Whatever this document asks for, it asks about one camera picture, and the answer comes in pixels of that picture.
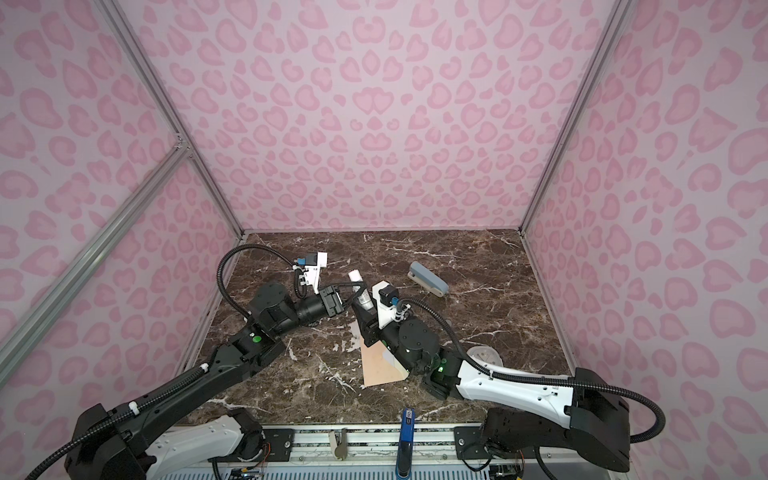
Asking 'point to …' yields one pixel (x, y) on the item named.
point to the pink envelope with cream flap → (380, 365)
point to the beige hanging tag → (339, 449)
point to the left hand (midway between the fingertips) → (366, 284)
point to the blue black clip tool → (404, 462)
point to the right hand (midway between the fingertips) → (358, 298)
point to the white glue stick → (364, 297)
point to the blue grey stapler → (426, 279)
